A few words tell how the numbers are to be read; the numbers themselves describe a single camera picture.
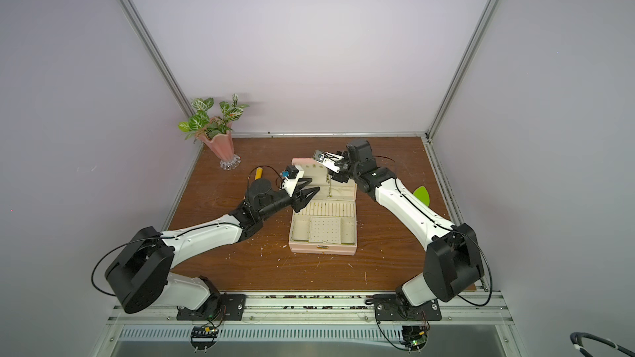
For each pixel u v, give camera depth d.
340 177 0.73
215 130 0.95
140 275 0.42
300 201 0.70
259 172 1.05
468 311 0.73
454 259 0.41
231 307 0.74
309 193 0.74
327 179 0.85
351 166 0.68
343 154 0.73
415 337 0.71
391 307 0.73
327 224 0.83
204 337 0.72
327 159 0.70
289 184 0.68
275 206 0.68
